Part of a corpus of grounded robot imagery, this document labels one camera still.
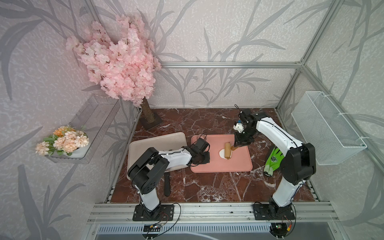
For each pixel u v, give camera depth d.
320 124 0.67
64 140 0.49
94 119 0.76
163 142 1.03
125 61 0.67
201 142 0.74
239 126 0.82
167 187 0.81
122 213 0.75
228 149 0.93
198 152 0.72
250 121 0.64
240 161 0.94
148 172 0.47
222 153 0.94
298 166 0.47
